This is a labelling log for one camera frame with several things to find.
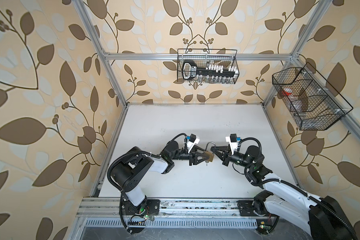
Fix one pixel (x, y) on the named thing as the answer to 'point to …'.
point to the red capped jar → (287, 91)
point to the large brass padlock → (210, 155)
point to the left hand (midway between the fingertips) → (209, 156)
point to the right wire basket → (312, 103)
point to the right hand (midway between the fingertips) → (212, 150)
